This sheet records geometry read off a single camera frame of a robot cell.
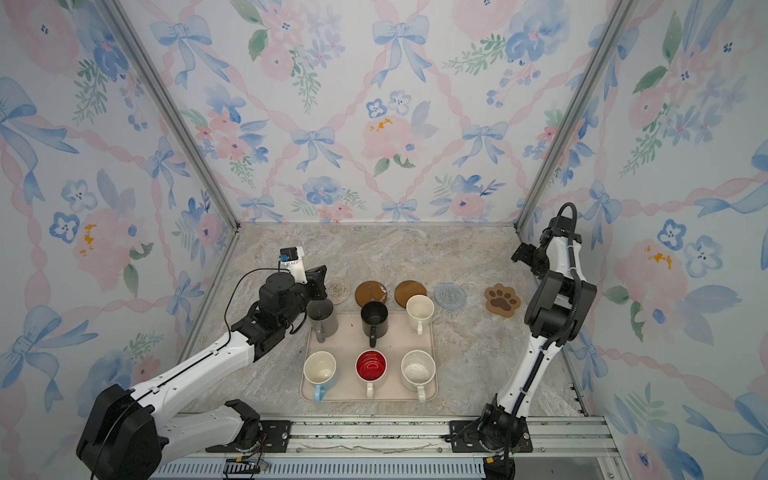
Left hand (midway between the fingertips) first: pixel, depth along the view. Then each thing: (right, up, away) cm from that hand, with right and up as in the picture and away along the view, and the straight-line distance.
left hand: (327, 265), depth 79 cm
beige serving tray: (+4, -24, +12) cm, 27 cm away
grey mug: (-4, -15, +10) cm, 19 cm away
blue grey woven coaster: (+37, -11, +22) cm, 44 cm away
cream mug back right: (+26, -13, +12) cm, 31 cm away
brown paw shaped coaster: (+53, -12, +20) cm, 58 cm away
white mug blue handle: (-3, -29, +5) cm, 29 cm away
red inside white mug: (+11, -29, +5) cm, 31 cm away
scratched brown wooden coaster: (+10, -9, +22) cm, 26 cm away
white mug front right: (+25, -29, +5) cm, 38 cm away
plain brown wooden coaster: (+23, -9, +22) cm, 33 cm away
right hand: (+63, 0, +21) cm, 67 cm away
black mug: (+12, -17, +13) cm, 25 cm away
